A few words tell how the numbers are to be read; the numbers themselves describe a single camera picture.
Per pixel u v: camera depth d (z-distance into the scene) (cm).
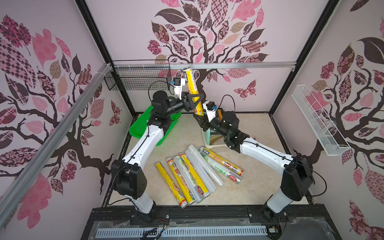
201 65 92
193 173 85
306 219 73
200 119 69
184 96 62
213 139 94
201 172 85
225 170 85
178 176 84
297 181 44
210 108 61
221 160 90
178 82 60
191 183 81
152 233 72
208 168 85
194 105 63
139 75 95
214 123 66
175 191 79
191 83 61
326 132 74
